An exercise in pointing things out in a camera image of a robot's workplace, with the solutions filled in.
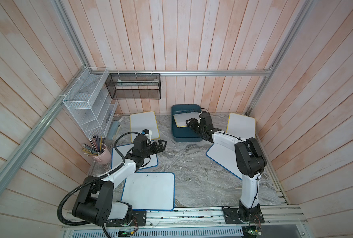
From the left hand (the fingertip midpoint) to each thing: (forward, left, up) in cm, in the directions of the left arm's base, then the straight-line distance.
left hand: (161, 145), depth 88 cm
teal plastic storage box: (+20, -16, -14) cm, 29 cm away
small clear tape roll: (+33, +38, -11) cm, 52 cm away
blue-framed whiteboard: (-23, +6, -11) cm, 27 cm away
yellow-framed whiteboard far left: (+31, +19, -13) cm, 39 cm away
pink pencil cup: (-6, +35, -5) cm, 36 cm away
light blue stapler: (+17, +36, -7) cm, 40 cm away
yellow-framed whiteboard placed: (+28, -13, -7) cm, 32 cm away
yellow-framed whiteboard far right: (+26, -61, -12) cm, 68 cm away
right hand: (+18, -16, +1) cm, 24 cm away
